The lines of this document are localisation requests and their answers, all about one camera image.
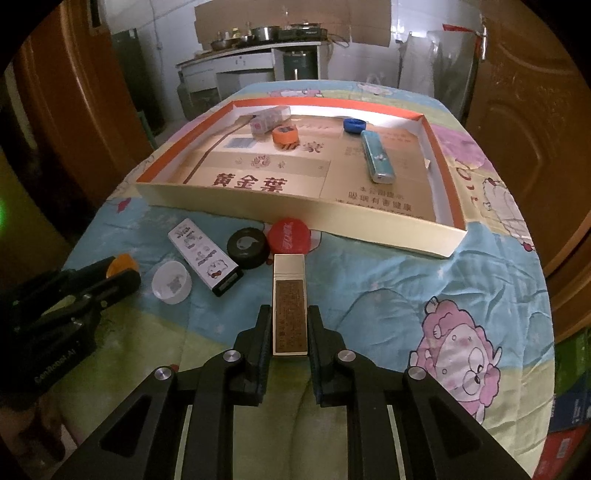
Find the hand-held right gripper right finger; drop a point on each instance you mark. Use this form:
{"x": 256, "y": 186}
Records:
{"x": 316, "y": 355}

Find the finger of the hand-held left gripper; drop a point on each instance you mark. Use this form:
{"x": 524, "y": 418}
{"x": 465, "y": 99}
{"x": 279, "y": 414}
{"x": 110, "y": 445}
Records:
{"x": 92, "y": 268}
{"x": 120, "y": 287}

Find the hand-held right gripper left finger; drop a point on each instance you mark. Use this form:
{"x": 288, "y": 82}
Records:
{"x": 264, "y": 350}

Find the orange bottle cap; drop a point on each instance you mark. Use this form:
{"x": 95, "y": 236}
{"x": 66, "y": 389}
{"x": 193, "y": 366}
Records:
{"x": 123, "y": 264}

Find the gold rectangular box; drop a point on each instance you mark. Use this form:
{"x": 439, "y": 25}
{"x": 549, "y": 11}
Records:
{"x": 290, "y": 304}

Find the white cartoon print box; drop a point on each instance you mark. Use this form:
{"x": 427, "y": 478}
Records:
{"x": 203, "y": 254}

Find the black bottle cap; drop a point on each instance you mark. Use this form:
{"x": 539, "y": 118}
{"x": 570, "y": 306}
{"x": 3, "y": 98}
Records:
{"x": 242, "y": 258}

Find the shallow cardboard box tray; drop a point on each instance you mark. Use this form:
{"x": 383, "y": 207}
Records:
{"x": 323, "y": 184}

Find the teal rectangular box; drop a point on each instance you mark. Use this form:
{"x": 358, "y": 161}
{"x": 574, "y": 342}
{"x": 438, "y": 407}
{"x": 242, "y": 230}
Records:
{"x": 377, "y": 157}

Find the small white pink box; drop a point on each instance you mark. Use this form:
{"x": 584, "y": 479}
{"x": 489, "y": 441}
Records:
{"x": 270, "y": 119}

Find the blue bottle cap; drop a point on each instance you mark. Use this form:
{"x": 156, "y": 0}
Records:
{"x": 354, "y": 127}

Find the white bottle cap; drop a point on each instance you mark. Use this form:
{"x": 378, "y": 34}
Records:
{"x": 171, "y": 284}

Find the red bottle cap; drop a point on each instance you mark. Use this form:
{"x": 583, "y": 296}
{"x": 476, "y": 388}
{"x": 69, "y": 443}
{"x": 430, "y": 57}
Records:
{"x": 288, "y": 235}

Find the grey gas cylinder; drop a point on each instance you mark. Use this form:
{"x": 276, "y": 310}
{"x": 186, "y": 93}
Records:
{"x": 185, "y": 98}

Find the dark cabinet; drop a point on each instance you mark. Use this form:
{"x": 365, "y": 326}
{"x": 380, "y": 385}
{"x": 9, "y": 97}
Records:
{"x": 136, "y": 78}

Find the green cardboard box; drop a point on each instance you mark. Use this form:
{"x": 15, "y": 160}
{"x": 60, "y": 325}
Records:
{"x": 570, "y": 369}

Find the white kitchen counter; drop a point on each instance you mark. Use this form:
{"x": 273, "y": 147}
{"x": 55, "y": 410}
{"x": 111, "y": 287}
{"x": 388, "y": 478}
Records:
{"x": 244, "y": 64}

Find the steel bowl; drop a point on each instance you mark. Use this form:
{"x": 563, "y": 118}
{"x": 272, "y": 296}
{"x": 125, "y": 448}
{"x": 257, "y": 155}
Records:
{"x": 224, "y": 45}

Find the steel cooking pot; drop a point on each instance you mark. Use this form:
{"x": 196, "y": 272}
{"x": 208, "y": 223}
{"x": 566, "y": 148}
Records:
{"x": 265, "y": 33}

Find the brown wooden door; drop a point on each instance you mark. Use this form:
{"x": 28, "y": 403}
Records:
{"x": 531, "y": 138}

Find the white rolled sheet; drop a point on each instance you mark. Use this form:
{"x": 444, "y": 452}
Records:
{"x": 418, "y": 64}

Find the clear plastic sheet roll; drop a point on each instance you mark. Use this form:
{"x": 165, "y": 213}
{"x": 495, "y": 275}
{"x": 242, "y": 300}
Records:
{"x": 455, "y": 74}

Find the black gas stove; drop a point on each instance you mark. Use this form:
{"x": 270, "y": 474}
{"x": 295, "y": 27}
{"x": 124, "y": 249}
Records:
{"x": 304, "y": 33}

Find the red ribbon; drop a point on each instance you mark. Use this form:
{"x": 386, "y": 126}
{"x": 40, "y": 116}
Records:
{"x": 457, "y": 27}

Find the cardboard wall sheet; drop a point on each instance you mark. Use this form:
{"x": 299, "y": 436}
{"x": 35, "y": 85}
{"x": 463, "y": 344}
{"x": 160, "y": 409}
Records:
{"x": 323, "y": 18}

